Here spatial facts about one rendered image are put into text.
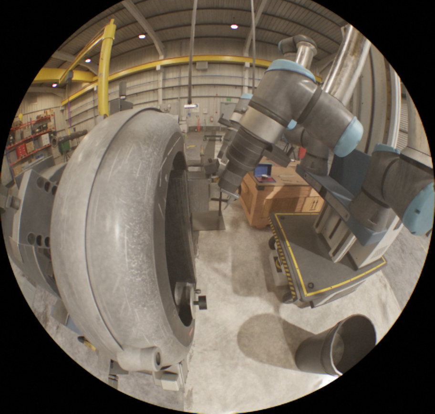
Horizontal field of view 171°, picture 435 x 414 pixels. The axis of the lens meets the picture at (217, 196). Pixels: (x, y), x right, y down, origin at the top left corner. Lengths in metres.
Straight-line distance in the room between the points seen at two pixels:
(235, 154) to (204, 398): 1.08
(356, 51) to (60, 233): 0.64
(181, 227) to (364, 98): 1.02
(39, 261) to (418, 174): 0.88
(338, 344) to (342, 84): 1.14
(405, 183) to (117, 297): 0.53
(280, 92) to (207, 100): 10.83
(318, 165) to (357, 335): 0.99
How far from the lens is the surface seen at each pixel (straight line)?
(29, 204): 0.20
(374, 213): 0.58
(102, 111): 4.01
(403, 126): 8.84
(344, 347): 1.10
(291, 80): 0.28
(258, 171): 1.32
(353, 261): 1.07
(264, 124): 0.27
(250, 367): 0.98
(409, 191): 0.43
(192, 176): 0.38
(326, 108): 0.28
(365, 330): 0.98
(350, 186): 0.83
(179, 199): 0.30
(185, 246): 0.39
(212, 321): 0.96
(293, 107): 0.28
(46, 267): 0.50
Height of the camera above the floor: 0.95
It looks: 31 degrees down
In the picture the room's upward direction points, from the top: 2 degrees clockwise
